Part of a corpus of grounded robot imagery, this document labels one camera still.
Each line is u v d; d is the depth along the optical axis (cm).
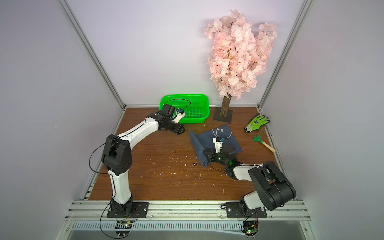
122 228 72
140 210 73
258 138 100
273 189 43
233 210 73
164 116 73
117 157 51
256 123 107
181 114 85
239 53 65
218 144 81
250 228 70
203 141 97
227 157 71
